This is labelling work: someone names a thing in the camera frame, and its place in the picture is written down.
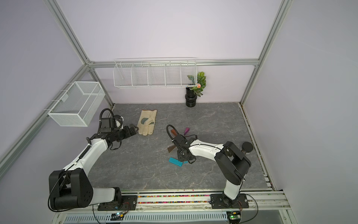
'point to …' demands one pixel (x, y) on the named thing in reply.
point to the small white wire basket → (79, 103)
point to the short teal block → (185, 162)
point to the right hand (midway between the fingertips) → (183, 156)
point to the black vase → (190, 97)
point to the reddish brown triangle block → (174, 132)
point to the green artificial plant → (201, 80)
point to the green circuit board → (234, 215)
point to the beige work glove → (146, 122)
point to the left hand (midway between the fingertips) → (133, 131)
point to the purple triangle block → (186, 130)
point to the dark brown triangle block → (170, 148)
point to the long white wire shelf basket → (155, 72)
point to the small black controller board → (118, 216)
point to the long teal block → (175, 161)
